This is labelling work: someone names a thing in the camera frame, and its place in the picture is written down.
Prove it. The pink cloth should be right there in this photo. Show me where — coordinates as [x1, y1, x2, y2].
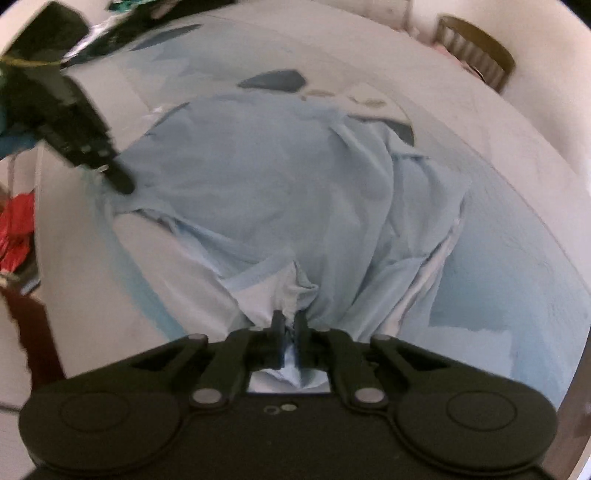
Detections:
[418, 28, 485, 79]

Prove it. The red cloth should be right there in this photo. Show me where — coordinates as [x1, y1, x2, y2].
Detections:
[0, 191, 38, 273]

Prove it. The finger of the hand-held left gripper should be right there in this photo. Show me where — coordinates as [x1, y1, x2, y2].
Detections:
[97, 152, 136, 195]

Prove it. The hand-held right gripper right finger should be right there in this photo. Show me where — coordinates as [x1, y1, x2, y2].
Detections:
[292, 312, 452, 411]

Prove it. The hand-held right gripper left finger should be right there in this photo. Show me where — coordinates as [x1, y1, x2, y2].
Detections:
[127, 311, 287, 411]

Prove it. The light blue shirt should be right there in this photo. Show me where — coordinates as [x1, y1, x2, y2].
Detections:
[99, 90, 472, 393]

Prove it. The wooden chair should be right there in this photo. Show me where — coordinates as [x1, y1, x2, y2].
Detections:
[435, 14, 517, 93]

